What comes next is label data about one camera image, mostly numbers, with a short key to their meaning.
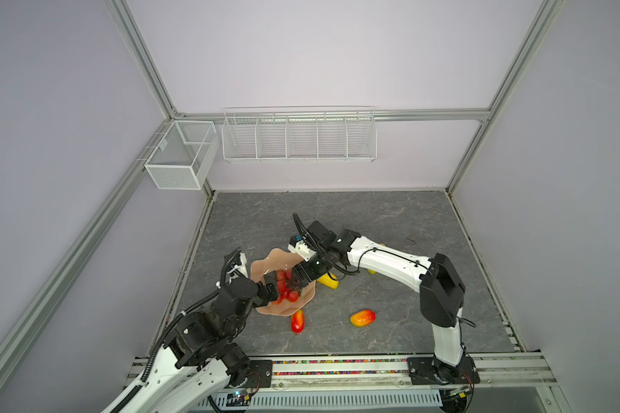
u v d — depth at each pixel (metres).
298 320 0.80
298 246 0.76
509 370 0.75
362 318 0.80
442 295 0.48
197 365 0.46
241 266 0.61
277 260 0.94
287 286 0.84
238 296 0.48
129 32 0.72
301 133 0.99
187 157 1.06
